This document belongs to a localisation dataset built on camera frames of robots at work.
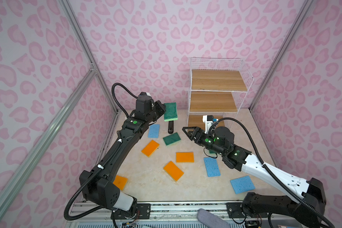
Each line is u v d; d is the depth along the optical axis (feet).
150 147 3.23
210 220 2.23
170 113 2.36
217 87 2.46
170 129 3.43
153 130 3.50
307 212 1.22
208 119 2.10
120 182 2.75
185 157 3.06
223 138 1.67
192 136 1.98
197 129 1.96
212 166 2.87
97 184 1.30
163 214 2.40
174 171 2.88
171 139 3.30
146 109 1.83
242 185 2.63
